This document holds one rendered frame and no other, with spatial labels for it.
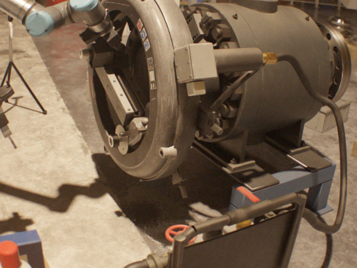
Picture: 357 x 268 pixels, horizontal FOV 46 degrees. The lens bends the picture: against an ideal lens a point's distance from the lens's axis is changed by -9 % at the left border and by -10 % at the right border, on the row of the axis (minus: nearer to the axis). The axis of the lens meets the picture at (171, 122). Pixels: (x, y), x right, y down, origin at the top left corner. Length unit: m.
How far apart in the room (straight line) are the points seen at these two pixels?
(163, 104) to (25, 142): 1.39
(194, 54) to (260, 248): 0.57
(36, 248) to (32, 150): 1.71
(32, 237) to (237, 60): 0.84
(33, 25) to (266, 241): 0.97
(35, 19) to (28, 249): 0.84
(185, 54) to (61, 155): 1.32
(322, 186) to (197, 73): 0.99
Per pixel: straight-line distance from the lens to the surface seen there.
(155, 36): 1.41
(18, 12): 1.51
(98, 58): 1.72
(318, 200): 2.10
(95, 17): 1.58
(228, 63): 1.37
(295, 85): 1.82
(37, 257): 0.88
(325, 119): 3.05
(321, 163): 2.01
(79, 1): 1.55
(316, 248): 1.91
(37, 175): 2.28
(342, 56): 2.16
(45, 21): 1.46
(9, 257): 0.66
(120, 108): 1.64
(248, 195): 1.23
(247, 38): 1.68
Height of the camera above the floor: 1.11
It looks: 22 degrees down
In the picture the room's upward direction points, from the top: 4 degrees clockwise
